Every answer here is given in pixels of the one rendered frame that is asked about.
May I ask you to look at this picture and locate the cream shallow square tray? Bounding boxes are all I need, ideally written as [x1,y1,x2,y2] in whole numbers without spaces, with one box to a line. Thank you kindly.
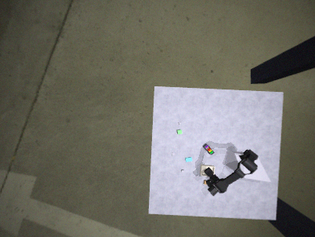
[200,165,215,177]

